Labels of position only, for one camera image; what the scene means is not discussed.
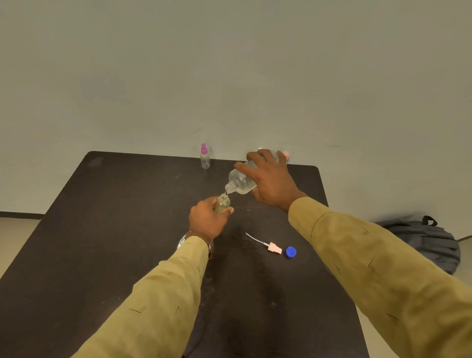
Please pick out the person's left hand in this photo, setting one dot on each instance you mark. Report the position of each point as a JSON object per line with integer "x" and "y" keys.
{"x": 204, "y": 221}

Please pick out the person's right hand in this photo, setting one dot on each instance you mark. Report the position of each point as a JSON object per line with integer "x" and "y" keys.
{"x": 274, "y": 184}

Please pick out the yellow-green spray bottle orange cap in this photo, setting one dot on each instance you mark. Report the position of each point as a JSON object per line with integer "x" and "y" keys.
{"x": 221, "y": 204}

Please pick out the small clear bottle pink cap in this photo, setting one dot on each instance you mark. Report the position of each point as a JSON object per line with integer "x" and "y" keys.
{"x": 287, "y": 156}

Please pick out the large clear bottle blue label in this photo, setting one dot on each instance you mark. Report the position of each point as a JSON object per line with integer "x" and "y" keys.
{"x": 241, "y": 182}

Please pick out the small bottle magenta cap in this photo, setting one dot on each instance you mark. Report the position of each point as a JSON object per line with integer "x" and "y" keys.
{"x": 205, "y": 162}

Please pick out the blue bottle cap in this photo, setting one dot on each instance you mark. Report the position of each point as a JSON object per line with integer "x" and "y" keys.
{"x": 291, "y": 252}

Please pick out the person's right forearm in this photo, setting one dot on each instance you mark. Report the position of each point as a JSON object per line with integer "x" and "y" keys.
{"x": 398, "y": 280}

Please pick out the person's left forearm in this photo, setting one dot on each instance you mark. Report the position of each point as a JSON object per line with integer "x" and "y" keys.
{"x": 151, "y": 310}

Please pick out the silver wristwatch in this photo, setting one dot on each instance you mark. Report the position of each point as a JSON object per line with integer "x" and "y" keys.
{"x": 182, "y": 241}

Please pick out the grey backpack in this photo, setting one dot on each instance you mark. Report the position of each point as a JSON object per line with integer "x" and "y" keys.
{"x": 431, "y": 243}

